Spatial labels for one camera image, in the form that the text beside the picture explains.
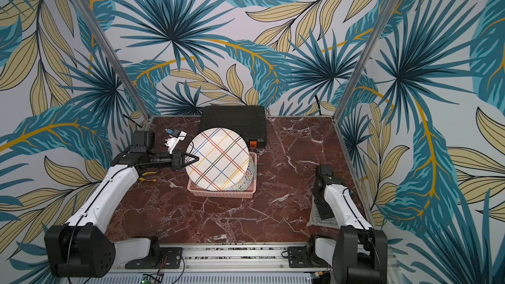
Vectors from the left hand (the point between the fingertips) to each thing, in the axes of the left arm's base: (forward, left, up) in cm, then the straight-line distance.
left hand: (195, 161), depth 74 cm
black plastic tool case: (+42, -18, -22) cm, 51 cm away
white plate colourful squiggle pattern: (+1, -19, -19) cm, 27 cm away
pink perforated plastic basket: (-5, +1, -16) cm, 17 cm away
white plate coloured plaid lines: (+3, -10, -3) cm, 11 cm away
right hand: (-7, -51, -19) cm, 55 cm away
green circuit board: (-35, +14, -25) cm, 45 cm away
